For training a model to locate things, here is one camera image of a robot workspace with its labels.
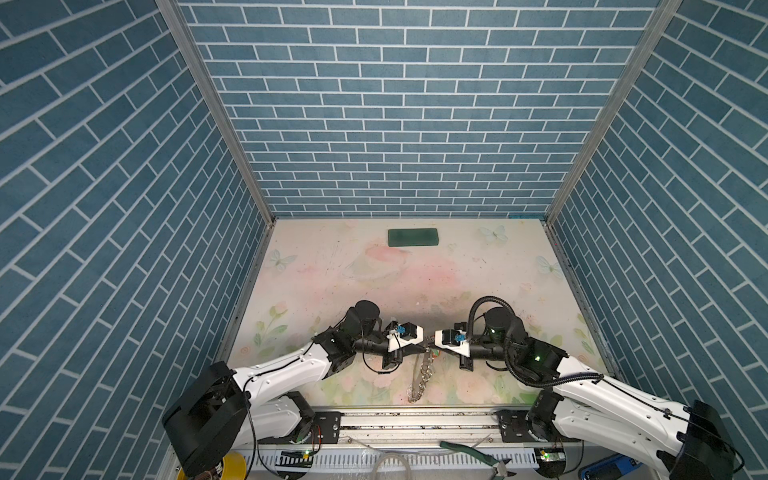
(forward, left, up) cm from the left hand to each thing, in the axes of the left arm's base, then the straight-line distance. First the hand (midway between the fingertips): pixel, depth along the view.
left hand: (421, 350), depth 74 cm
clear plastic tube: (-20, +8, -13) cm, 25 cm away
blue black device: (-24, -42, -10) cm, 50 cm away
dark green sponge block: (+50, -2, -13) cm, 51 cm away
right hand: (+1, -2, +3) cm, 4 cm away
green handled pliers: (-20, -12, -13) cm, 27 cm away
